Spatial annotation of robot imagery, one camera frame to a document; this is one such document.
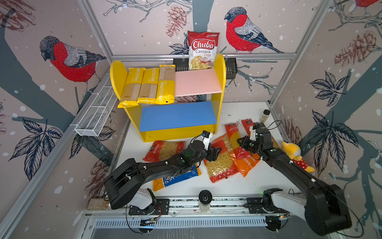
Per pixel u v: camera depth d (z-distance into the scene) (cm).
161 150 89
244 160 85
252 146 73
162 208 73
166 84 72
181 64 89
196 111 98
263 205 72
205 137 70
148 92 68
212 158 70
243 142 76
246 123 104
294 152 85
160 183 78
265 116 104
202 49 83
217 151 71
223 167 82
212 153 70
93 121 71
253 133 69
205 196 67
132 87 70
